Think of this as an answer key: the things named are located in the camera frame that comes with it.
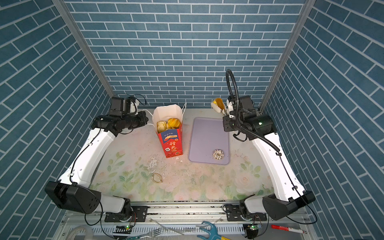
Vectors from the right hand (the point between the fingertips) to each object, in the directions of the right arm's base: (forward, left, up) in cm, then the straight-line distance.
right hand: (226, 118), depth 69 cm
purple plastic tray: (+15, +9, -34) cm, 38 cm away
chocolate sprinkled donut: (-1, +1, -33) cm, 33 cm away
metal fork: (-43, +29, -34) cm, 62 cm away
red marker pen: (-37, -31, -34) cm, 59 cm away
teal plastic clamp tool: (-41, +3, -33) cm, 53 cm away
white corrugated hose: (-46, +60, -31) cm, 82 cm away
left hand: (+2, +39, -4) cm, 39 cm away
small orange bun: (+10, +4, -1) cm, 11 cm away
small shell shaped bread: (+7, +36, -17) cm, 41 cm away
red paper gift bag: (-3, +28, -17) cm, 33 cm away
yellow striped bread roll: (+10, +30, -17) cm, 35 cm away
